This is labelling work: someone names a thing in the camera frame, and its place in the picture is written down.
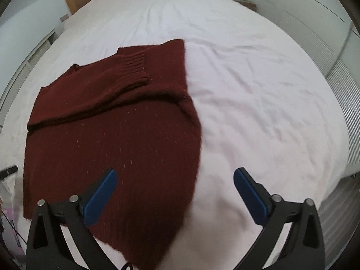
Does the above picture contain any pink plastic item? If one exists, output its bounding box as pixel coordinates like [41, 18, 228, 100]
[2, 207, 26, 256]

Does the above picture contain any wooden nightstand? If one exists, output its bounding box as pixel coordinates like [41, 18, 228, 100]
[225, 0, 257, 12]

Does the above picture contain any dark red knit sweater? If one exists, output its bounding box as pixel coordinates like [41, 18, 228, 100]
[22, 39, 203, 270]

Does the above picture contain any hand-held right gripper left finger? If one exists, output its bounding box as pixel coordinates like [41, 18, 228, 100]
[26, 168, 119, 270]

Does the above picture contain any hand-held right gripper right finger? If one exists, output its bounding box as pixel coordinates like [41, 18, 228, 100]
[233, 168, 327, 270]

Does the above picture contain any white slatted cabinet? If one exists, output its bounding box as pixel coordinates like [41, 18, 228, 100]
[0, 27, 58, 127]

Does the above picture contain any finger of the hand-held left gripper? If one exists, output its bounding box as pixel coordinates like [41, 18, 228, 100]
[0, 165, 18, 179]

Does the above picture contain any white wardrobe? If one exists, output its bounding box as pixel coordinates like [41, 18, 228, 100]
[241, 0, 360, 172]

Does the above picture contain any bed with white sheet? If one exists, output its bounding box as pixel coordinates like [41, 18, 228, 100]
[0, 0, 349, 270]

